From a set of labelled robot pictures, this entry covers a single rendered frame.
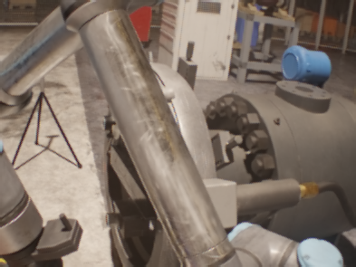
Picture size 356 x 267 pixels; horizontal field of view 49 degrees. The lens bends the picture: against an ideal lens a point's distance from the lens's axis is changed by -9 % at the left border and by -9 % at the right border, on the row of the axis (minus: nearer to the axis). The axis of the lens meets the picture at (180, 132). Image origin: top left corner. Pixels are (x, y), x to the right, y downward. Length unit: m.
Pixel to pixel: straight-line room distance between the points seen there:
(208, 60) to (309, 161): 3.98
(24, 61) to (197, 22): 4.16
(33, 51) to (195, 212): 0.55
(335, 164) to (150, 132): 0.90
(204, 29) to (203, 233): 4.58
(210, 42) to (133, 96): 4.58
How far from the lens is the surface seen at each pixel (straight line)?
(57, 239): 0.55
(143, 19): 6.67
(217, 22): 5.17
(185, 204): 0.62
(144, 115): 0.62
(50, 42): 0.94
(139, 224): 1.20
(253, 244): 0.74
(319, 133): 1.41
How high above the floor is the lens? 1.26
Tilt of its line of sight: 21 degrees down
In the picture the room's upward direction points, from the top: 7 degrees clockwise
